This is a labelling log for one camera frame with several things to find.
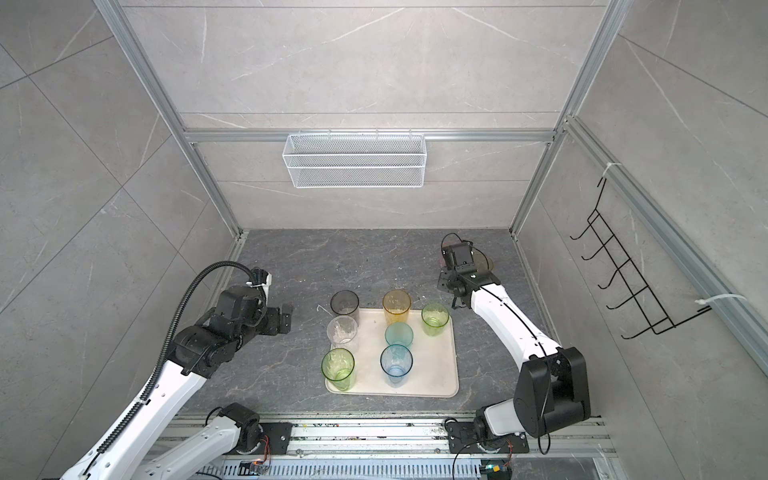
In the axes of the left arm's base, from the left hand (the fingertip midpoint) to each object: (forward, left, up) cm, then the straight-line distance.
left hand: (272, 300), depth 74 cm
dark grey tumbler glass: (+3, -18, -7) cm, 19 cm away
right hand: (+11, -49, -7) cm, 50 cm away
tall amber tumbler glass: (+4, -32, -12) cm, 34 cm away
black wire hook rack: (-2, -85, +9) cm, 86 cm away
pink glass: (+2, -42, +10) cm, 43 cm away
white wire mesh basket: (+50, -19, +8) cm, 54 cm away
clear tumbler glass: (-2, -16, -17) cm, 23 cm away
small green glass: (+4, -44, -20) cm, 48 cm away
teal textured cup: (-3, -32, -16) cm, 36 cm away
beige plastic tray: (-12, -42, -23) cm, 50 cm away
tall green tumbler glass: (-11, -15, -19) cm, 27 cm away
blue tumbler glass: (-13, -31, -10) cm, 35 cm away
